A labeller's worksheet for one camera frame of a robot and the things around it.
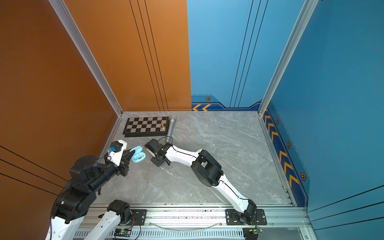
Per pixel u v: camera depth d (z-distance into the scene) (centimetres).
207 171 58
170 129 107
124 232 72
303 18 73
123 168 54
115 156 51
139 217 74
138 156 64
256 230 69
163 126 105
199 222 73
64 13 71
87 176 44
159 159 70
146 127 106
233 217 72
